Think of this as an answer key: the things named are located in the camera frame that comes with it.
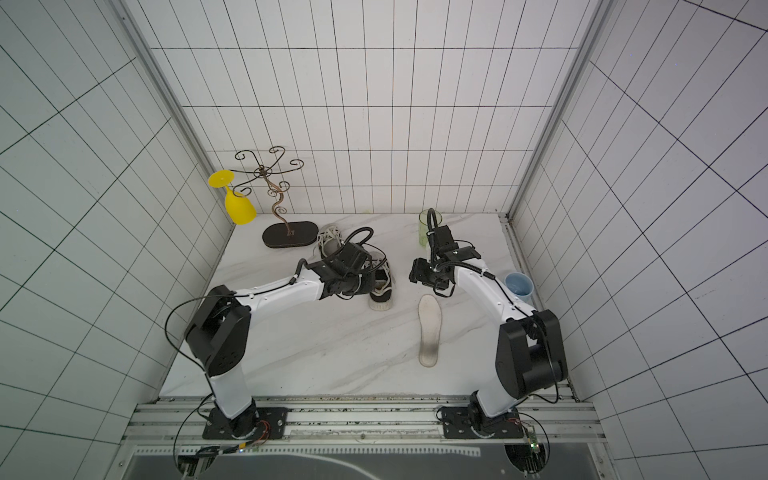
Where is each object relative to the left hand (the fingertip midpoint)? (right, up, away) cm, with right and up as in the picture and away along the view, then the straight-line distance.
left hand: (371, 288), depth 90 cm
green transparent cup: (+18, +19, +12) cm, 29 cm away
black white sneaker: (-15, +15, +12) cm, 24 cm away
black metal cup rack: (-35, +17, +21) cm, 44 cm away
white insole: (+19, -9, +3) cm, 21 cm away
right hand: (+15, +5, -1) cm, 16 cm away
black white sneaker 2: (+3, -2, -2) cm, 4 cm away
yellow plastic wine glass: (-42, +25, +4) cm, 49 cm away
